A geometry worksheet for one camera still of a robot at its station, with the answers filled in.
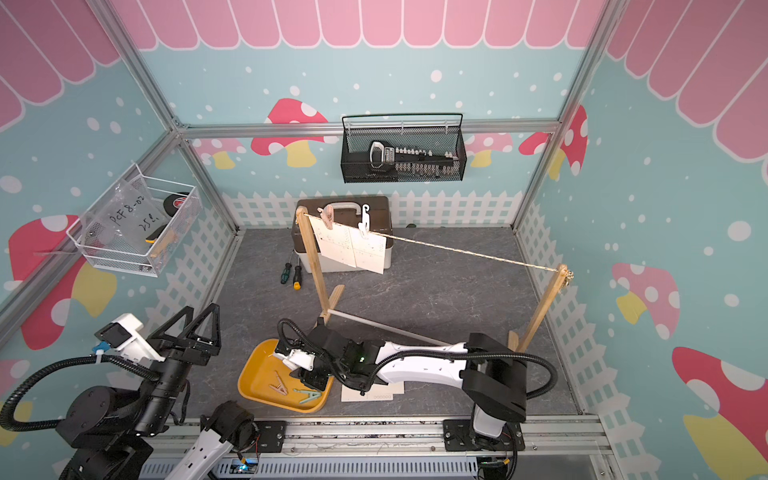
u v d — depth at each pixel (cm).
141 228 70
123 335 45
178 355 47
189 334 47
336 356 56
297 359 63
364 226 58
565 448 74
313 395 79
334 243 66
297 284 102
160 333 53
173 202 81
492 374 46
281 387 81
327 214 60
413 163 88
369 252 65
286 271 106
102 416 38
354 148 92
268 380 83
